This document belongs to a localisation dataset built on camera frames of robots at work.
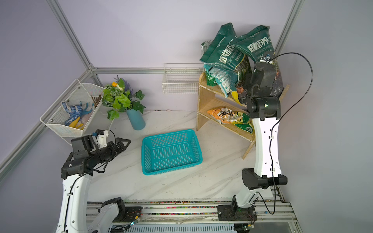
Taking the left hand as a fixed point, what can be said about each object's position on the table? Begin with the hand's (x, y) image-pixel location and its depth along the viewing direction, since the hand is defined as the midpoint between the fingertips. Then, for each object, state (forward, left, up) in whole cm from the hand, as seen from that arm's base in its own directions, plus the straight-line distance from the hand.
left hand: (125, 145), depth 72 cm
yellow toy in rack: (+7, +25, +7) cm, 27 cm away
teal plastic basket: (+11, -18, -25) cm, 33 cm away
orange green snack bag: (+17, -53, +4) cm, 56 cm away
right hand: (+17, -62, +28) cm, 70 cm away
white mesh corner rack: (+32, +31, +5) cm, 44 cm away
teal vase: (+31, +6, -14) cm, 34 cm away
